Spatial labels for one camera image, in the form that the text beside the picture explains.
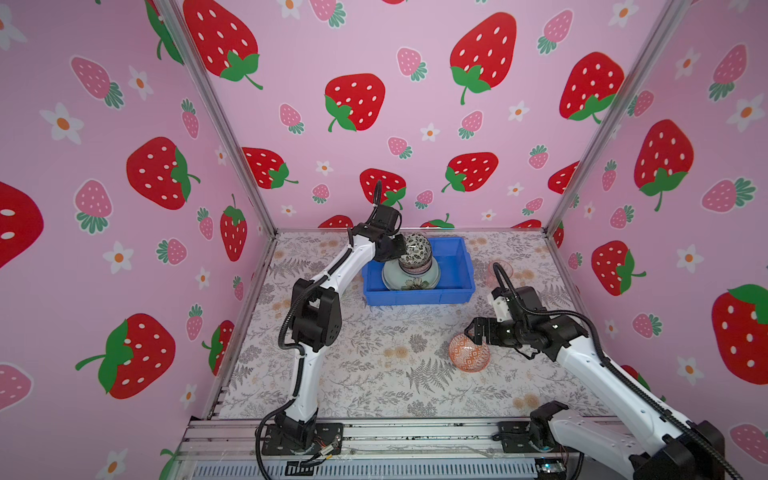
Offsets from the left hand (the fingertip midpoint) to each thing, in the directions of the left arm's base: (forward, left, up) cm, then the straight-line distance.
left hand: (404, 250), depth 96 cm
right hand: (-28, -20, -2) cm, 34 cm away
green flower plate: (-4, +3, -11) cm, 12 cm away
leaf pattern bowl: (0, -5, -3) cm, 6 cm away
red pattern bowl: (-29, -19, -14) cm, 38 cm away
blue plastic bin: (0, -20, -19) cm, 27 cm away
